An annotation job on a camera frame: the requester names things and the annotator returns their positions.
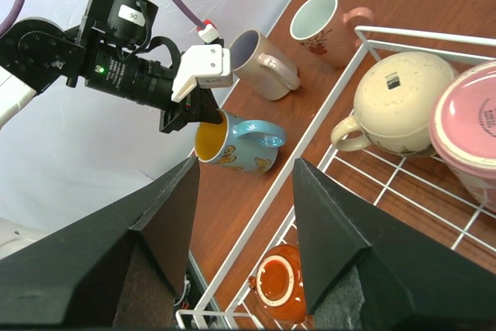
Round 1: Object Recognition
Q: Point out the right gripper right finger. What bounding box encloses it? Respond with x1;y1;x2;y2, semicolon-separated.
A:
292;158;495;329

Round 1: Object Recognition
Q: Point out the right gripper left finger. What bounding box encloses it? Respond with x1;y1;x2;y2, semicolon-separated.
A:
1;157;200;329

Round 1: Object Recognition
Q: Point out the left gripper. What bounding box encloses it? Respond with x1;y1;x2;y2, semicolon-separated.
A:
129;36;223;133

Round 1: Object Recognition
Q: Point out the blue butterfly mug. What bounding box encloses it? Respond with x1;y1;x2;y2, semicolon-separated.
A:
195;109;286;174

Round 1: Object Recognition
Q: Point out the pearlescent pink mug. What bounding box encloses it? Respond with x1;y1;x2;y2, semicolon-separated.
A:
229;29;301;101

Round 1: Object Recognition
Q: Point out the pink ghost pattern mug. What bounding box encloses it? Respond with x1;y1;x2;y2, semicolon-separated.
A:
429;60;495;211

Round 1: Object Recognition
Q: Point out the beige round mug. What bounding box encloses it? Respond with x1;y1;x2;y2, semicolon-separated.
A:
330;51;459;157

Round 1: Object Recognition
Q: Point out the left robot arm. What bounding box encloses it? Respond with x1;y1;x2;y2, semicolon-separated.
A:
1;0;232;133

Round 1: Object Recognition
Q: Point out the orange brown mug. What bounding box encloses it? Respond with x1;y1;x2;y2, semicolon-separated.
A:
247;243;312;325

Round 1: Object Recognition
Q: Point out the pink floral mug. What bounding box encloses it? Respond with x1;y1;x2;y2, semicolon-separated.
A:
289;0;375;68

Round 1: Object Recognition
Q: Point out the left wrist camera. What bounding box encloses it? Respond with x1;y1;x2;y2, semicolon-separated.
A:
170;44;233;102

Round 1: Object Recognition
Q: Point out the white wire dish rack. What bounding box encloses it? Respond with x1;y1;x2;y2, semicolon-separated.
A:
176;26;495;330

